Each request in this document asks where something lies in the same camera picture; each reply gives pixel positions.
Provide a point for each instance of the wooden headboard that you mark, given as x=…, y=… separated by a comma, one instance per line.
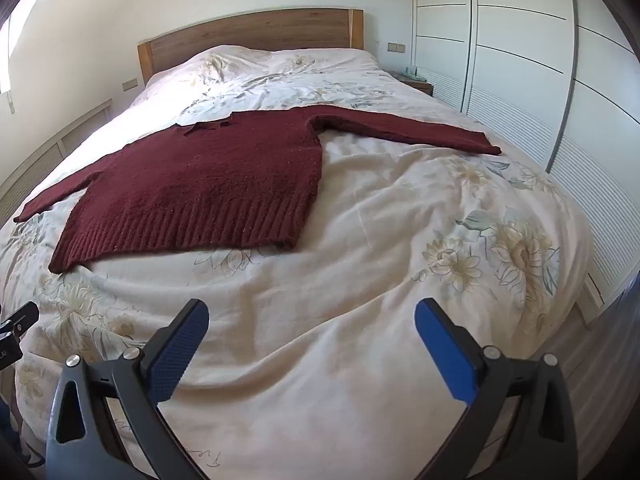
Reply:
x=250, y=30

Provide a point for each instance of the wooden nightstand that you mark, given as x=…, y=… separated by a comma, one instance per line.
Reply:
x=417, y=84

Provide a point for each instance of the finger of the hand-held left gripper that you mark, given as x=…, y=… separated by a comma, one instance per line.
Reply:
x=22, y=316

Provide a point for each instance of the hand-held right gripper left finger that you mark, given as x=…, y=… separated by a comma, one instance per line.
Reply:
x=180, y=345

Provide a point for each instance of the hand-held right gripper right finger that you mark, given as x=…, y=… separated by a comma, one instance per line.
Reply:
x=445, y=355

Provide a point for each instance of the dark red knit sweater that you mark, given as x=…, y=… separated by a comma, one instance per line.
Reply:
x=200, y=185

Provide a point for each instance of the window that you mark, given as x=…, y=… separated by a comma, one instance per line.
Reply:
x=7, y=60

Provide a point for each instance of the white wardrobe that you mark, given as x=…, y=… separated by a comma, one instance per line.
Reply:
x=525, y=35

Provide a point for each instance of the wall switch plate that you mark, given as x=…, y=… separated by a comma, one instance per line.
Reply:
x=129, y=83
x=395, y=47

